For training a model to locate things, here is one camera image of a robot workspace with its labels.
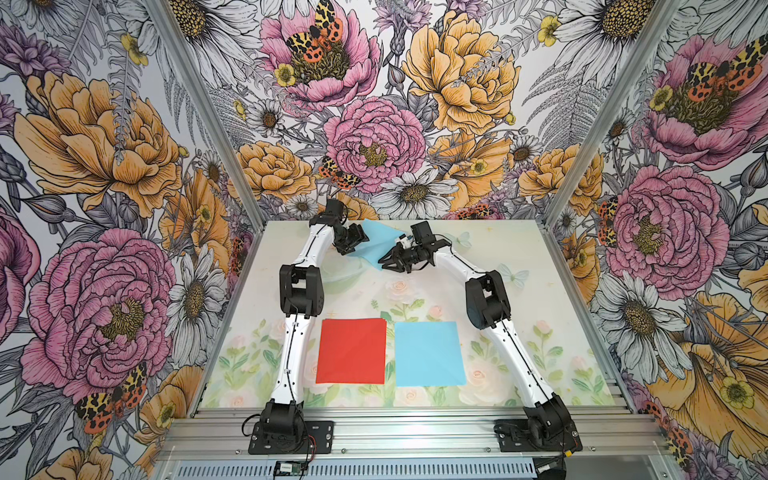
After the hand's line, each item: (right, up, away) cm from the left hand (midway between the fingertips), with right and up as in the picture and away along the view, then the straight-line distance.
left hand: (364, 249), depth 111 cm
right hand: (+7, -6, -5) cm, 11 cm away
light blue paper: (+21, -31, -22) cm, 43 cm away
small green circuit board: (-13, -51, -41) cm, 66 cm away
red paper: (-2, -30, -21) cm, 37 cm away
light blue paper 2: (+6, +4, +4) cm, 8 cm away
